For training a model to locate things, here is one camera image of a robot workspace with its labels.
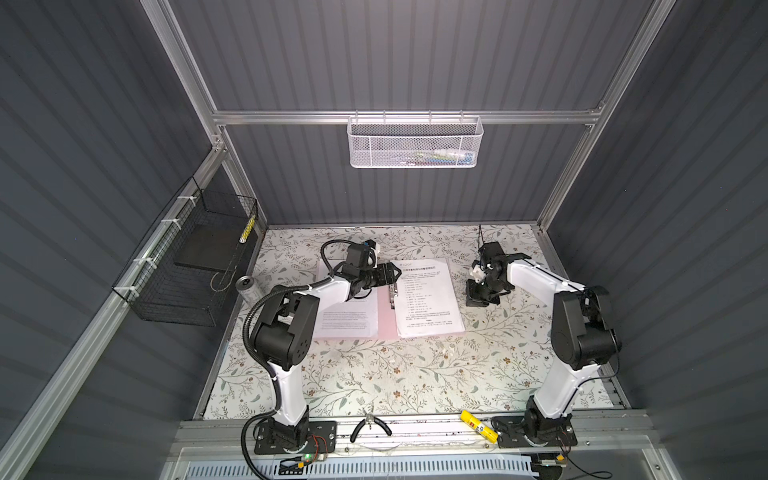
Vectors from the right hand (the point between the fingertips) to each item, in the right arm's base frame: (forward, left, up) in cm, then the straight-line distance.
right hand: (470, 304), depth 94 cm
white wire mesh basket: (+67, +15, +18) cm, 71 cm away
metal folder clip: (+5, +25, -2) cm, 25 cm away
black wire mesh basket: (-5, +75, +25) cm, 79 cm away
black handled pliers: (-32, +31, -3) cm, 45 cm away
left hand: (+9, +24, +5) cm, 26 cm away
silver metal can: (-1, +67, +12) cm, 68 cm away
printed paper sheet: (-4, +37, -2) cm, 37 cm away
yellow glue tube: (-35, +2, -1) cm, 35 cm away
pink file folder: (-4, +27, -4) cm, 27 cm away
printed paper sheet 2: (+3, +13, -4) cm, 14 cm away
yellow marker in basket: (+9, +64, +26) cm, 70 cm away
